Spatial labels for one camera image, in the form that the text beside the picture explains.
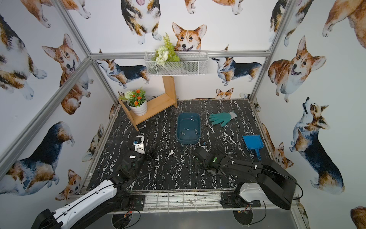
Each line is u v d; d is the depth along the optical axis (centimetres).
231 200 73
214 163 61
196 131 103
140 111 98
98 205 53
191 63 93
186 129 103
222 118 109
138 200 75
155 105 110
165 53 78
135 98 93
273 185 42
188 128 103
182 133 101
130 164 59
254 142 96
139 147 69
